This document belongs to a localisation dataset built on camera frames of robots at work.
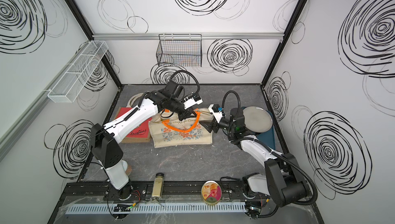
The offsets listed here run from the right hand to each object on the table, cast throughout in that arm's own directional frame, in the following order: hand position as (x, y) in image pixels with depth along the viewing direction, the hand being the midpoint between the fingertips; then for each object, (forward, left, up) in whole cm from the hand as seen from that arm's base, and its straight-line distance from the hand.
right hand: (204, 117), depth 79 cm
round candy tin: (-31, -4, -15) cm, 35 cm away
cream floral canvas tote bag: (-5, +19, -6) cm, 21 cm away
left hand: (+1, +5, +2) cm, 5 cm away
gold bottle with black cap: (-30, +22, -15) cm, 40 cm away
